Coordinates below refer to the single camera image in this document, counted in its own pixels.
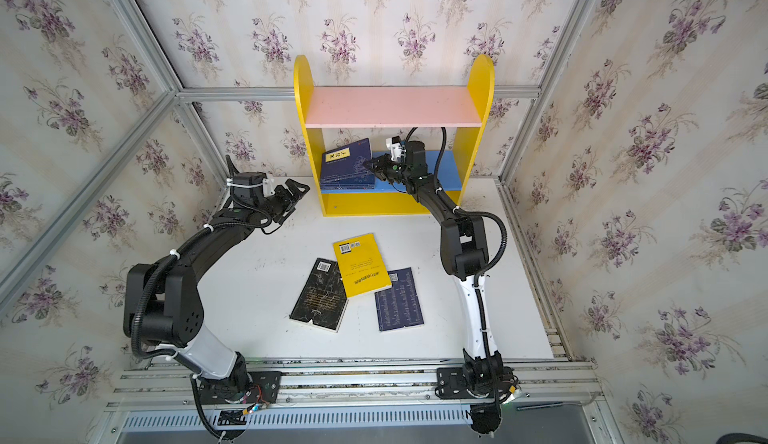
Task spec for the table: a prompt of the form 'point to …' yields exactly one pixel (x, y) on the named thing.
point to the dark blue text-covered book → (398, 306)
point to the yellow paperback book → (361, 265)
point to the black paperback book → (322, 298)
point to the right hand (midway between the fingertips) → (361, 166)
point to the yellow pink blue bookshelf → (346, 127)
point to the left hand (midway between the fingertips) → (303, 191)
